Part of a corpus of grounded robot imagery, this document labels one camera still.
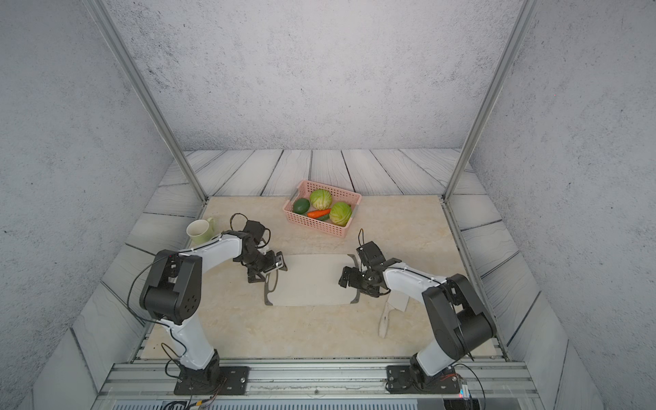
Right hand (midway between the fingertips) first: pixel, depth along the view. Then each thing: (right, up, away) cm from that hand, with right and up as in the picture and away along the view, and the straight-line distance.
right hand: (350, 285), depth 89 cm
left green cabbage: (-12, +31, +22) cm, 40 cm away
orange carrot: (-12, +25, +22) cm, 36 cm away
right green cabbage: (-3, +25, +15) cm, 29 cm away
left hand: (-25, +3, +4) cm, 25 cm away
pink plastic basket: (-20, +36, +31) cm, 51 cm away
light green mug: (-57, +18, +9) cm, 60 cm away
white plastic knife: (+15, -5, -1) cm, 16 cm away
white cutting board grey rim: (-14, +1, +5) cm, 15 cm away
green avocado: (-20, +28, +24) cm, 42 cm away
